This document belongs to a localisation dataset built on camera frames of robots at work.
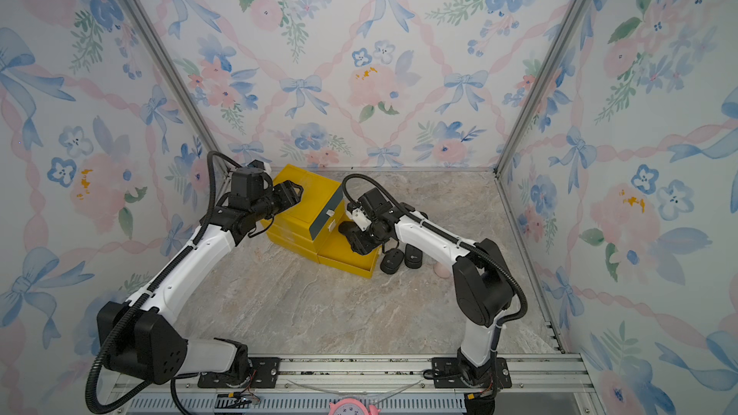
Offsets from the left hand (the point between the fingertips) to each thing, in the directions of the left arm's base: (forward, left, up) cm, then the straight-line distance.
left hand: (297, 191), depth 82 cm
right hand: (-7, -19, -15) cm, 25 cm away
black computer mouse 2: (-9, -34, -22) cm, 42 cm away
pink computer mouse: (-12, -43, -24) cm, 51 cm away
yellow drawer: (-9, -10, -20) cm, 24 cm away
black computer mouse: (-10, -27, -22) cm, 37 cm away
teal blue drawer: (+1, -10, -5) cm, 12 cm away
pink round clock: (-48, -17, -22) cm, 56 cm away
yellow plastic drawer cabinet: (-10, -3, -4) cm, 11 cm away
